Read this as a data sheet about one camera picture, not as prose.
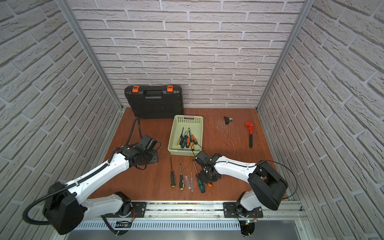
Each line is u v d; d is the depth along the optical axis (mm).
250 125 1070
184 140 974
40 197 493
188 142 972
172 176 846
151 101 981
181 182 812
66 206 380
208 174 715
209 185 798
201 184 803
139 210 733
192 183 814
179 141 954
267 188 432
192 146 969
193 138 999
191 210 756
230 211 738
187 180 828
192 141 976
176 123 1041
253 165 479
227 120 1098
